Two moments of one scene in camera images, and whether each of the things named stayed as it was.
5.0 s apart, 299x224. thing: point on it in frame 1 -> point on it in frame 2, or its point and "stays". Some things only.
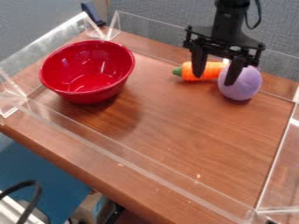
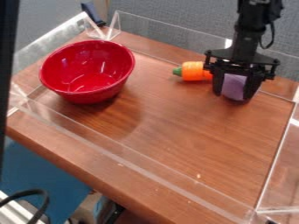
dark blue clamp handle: (88, 8) stays
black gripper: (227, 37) -> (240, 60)
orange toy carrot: (211, 73) stays
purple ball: (246, 86) stays
